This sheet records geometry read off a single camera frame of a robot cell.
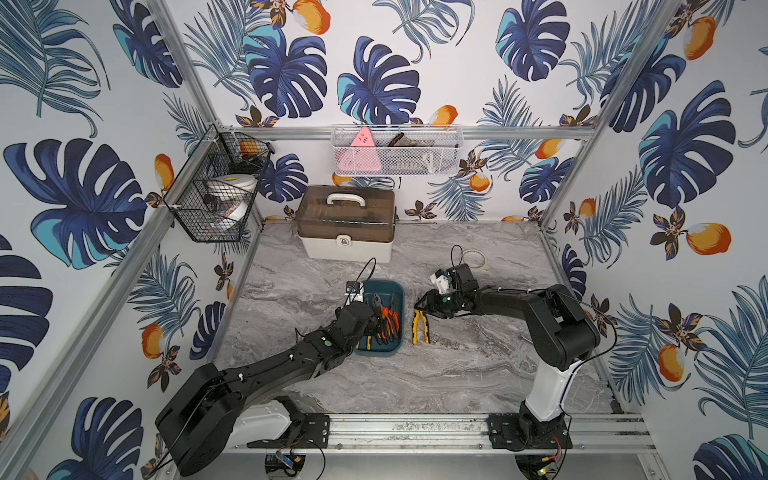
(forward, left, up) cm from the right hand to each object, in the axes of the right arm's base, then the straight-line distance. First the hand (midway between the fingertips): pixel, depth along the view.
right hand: (420, 307), depth 96 cm
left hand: (-6, +15, +11) cm, 20 cm away
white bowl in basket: (+22, +59, +28) cm, 68 cm away
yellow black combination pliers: (-7, +2, -1) cm, 7 cm away
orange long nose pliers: (-5, +9, +2) cm, 11 cm away
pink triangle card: (+32, +19, +35) cm, 51 cm away
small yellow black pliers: (-13, +16, 0) cm, 21 cm away
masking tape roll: (+22, -21, -1) cm, 30 cm away
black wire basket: (+34, +63, +35) cm, 79 cm away
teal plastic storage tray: (+5, +11, +2) cm, 12 cm away
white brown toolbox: (+18, +23, +21) cm, 36 cm away
